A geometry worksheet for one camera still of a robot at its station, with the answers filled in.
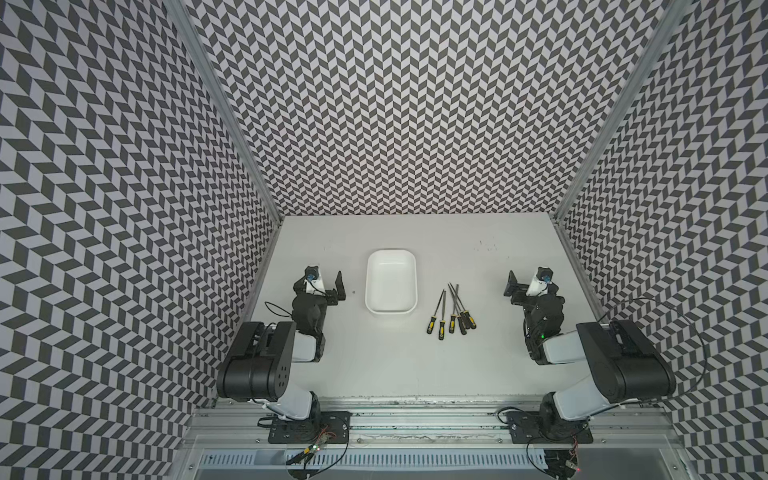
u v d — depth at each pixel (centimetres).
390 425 74
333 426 72
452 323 91
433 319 91
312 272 76
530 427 73
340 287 85
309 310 70
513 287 82
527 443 71
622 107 84
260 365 45
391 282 98
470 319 91
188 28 73
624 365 45
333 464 69
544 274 74
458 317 91
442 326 89
